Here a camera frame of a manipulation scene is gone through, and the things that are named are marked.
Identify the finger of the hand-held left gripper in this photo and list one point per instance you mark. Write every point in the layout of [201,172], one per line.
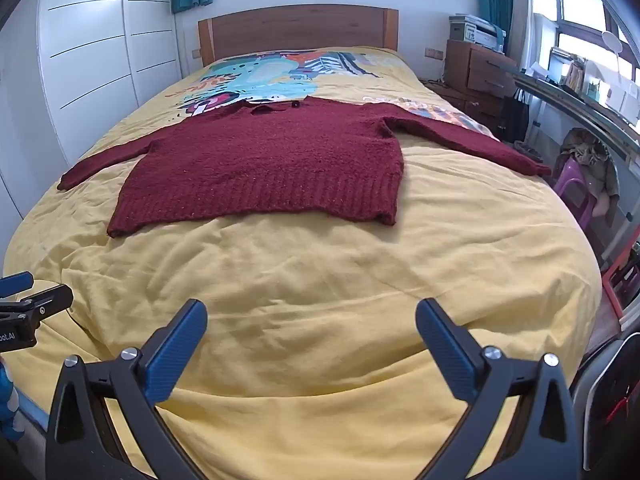
[50,301]
[15,283]

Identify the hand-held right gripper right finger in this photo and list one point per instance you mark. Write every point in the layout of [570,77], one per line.
[445,355]

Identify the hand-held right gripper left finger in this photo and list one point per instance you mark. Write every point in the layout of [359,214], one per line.
[175,352]

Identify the dark red knitted sweater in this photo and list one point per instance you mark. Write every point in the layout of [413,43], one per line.
[275,160]

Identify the blue white printed object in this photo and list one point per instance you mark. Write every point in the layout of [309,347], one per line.
[7,400]

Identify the yellow printed bedcover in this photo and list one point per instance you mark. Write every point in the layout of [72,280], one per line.
[325,285]

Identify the black chair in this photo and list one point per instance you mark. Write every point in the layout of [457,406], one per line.
[610,410]

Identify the red stool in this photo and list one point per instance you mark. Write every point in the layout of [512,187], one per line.
[622,285]

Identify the purple plastic stool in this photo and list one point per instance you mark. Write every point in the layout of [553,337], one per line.
[575,190]

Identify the white wardrobe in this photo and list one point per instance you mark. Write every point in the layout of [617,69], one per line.
[90,60]

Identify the brown coat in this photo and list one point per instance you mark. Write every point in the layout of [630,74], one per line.
[587,155]

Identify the black bag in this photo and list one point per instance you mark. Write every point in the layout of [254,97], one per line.
[515,115]

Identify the wooden dresser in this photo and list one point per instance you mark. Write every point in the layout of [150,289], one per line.
[475,75]

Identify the dark desk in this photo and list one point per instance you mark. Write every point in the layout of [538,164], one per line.
[590,112]

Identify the white printer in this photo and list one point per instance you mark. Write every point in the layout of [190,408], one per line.
[475,32]

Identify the wooden headboard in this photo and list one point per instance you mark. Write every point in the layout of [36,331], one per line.
[300,30]

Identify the white round lamp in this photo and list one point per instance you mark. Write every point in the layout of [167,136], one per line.
[612,41]

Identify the large side window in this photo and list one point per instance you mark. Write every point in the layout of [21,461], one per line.
[575,5]

